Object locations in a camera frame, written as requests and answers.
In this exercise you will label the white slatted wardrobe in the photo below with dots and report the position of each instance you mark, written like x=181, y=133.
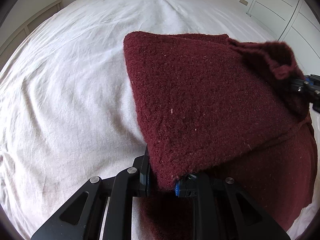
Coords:
x=292, y=22

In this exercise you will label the right wall switch plate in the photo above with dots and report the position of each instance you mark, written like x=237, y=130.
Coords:
x=244, y=2

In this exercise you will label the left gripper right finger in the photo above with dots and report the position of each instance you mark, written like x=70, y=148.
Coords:
x=223, y=210

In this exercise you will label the white bed sheet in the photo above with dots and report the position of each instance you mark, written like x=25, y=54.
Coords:
x=67, y=110

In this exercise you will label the beige radiator cover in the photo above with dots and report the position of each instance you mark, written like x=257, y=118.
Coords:
x=21, y=33

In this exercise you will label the dark red knitted sweater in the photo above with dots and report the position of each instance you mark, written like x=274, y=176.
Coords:
x=207, y=100

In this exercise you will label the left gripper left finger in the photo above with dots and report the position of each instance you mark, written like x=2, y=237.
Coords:
x=101, y=208

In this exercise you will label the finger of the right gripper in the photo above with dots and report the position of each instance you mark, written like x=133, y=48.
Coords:
x=309, y=90

